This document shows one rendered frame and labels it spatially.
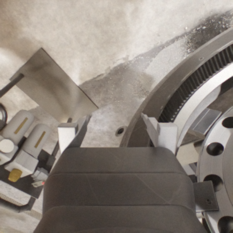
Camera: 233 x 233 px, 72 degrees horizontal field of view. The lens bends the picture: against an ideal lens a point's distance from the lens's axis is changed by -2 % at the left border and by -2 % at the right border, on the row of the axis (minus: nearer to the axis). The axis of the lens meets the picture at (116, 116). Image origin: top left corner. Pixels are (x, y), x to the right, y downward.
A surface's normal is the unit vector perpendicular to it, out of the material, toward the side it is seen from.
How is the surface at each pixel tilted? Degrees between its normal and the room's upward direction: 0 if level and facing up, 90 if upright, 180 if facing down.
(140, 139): 90
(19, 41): 0
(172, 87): 90
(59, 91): 0
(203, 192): 90
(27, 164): 90
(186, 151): 0
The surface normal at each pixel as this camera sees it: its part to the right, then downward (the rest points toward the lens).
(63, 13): -0.11, 0.65
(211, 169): -0.59, -0.65
